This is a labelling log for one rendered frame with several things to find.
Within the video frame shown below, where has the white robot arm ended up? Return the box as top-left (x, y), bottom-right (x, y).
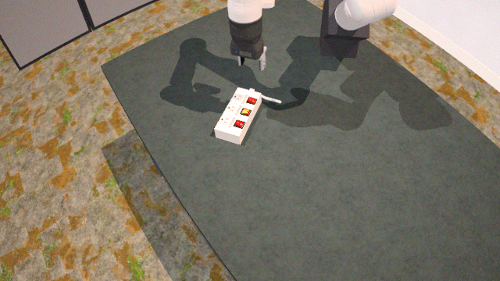
top-left (335, 0), bottom-right (397, 30)

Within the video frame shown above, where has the white power strip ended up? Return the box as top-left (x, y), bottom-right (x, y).
top-left (214, 88), bottom-right (262, 144)

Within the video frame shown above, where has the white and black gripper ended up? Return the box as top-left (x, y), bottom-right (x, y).
top-left (227, 0), bottom-right (275, 70)

